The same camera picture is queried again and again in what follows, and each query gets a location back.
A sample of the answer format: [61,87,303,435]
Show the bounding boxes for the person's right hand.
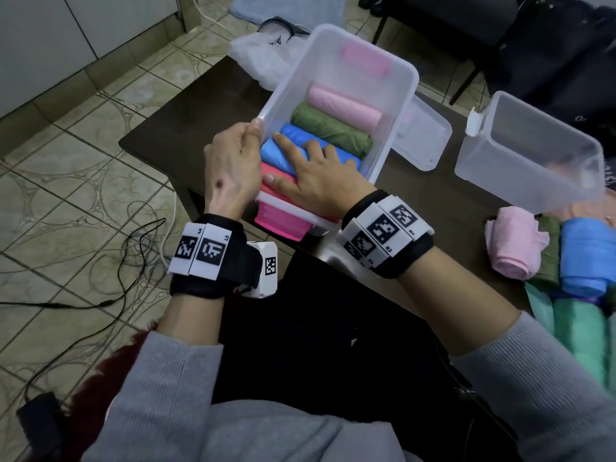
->
[263,133,377,218]

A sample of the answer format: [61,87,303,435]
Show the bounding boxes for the person's left hand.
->
[203,118,264,222]

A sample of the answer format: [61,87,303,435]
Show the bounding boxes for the red plastic bag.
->
[259,162,340,223]

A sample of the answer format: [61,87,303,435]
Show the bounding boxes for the olive green bag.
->
[291,101,374,159]
[529,216,564,290]

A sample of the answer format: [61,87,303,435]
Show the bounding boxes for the pink plastic bag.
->
[484,206,551,280]
[307,83,384,135]

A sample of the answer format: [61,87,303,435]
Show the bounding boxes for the clear lid pink handle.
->
[392,93,453,173]

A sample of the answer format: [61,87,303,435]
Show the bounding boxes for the translucent zipper bag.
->
[230,16,314,92]

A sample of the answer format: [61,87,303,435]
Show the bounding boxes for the large clear storage bin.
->
[253,23,420,242]

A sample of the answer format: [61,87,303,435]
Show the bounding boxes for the small clear plastic bin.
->
[454,90,606,215]

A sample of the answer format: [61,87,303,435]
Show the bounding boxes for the purple bag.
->
[553,291,608,307]

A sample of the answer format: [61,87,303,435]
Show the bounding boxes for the white bag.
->
[606,312,616,395]

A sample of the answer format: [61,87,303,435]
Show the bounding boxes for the person's left forearm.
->
[81,295,227,462]

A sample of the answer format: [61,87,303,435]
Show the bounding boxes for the person's right forearm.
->
[397,247,616,462]

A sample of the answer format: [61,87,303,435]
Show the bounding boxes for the person's black trousers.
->
[211,252,526,462]

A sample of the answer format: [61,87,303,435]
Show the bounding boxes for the black left wristband with markers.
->
[167,214,263,300]

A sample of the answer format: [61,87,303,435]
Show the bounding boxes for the black wristband with markers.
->
[335,189,436,280]
[167,214,263,300]

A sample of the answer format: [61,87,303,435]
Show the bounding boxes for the black right wristband with markers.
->
[335,189,436,280]

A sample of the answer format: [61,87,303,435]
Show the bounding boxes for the blue-grey floor mat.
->
[228,0,347,34]

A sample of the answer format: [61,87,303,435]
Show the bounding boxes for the black chair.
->
[370,0,518,105]

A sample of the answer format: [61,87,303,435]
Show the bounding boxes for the white cabinet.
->
[0,0,186,120]

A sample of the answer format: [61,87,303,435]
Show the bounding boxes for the black power adapter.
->
[17,391,64,458]

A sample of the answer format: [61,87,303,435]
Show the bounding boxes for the thick white floor cable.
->
[161,187,180,268]

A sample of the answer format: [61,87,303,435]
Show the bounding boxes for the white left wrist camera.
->
[240,240,279,300]

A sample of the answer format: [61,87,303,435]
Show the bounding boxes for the tangled dark floor cables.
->
[0,201,193,409]

